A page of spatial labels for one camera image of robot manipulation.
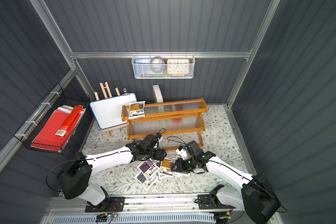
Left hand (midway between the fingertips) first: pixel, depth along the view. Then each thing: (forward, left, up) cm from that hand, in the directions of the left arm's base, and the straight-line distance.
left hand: (163, 154), depth 84 cm
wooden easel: (+32, +38, +23) cm, 55 cm away
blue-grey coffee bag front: (-14, +10, -7) cm, 19 cm away
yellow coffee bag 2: (-7, -1, -4) cm, 8 cm away
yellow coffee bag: (+16, +15, +23) cm, 31 cm away
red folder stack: (0, +59, +19) cm, 62 cm away
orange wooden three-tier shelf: (+29, -11, -4) cm, 31 cm away
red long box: (+3, +50, +21) cm, 55 cm away
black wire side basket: (+23, +59, +26) cm, 69 cm away
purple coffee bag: (-6, +9, -4) cm, 12 cm away
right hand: (-10, -6, 0) cm, 12 cm away
